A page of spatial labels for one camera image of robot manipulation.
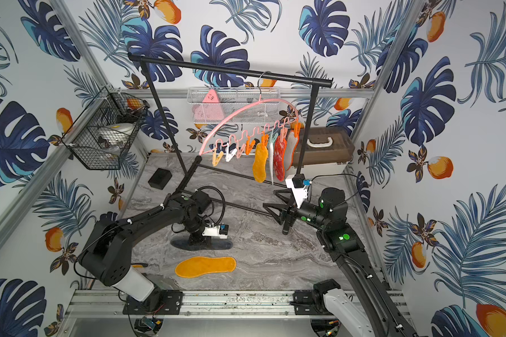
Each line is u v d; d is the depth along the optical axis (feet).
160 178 3.59
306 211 1.91
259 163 2.64
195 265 2.70
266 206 2.02
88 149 2.57
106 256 1.46
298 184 1.80
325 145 3.20
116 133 2.62
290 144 2.80
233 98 3.30
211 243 2.67
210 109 2.97
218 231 2.45
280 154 2.81
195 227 2.39
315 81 1.75
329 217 1.70
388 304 1.39
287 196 2.14
